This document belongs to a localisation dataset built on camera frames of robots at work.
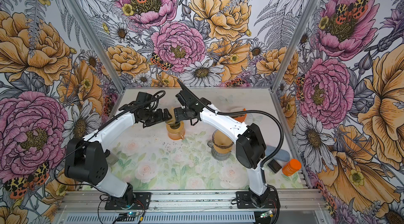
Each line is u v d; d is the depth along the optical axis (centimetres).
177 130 89
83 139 47
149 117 75
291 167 75
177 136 94
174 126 90
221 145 81
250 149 49
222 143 81
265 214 72
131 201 69
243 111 51
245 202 73
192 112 60
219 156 83
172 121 86
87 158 45
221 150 80
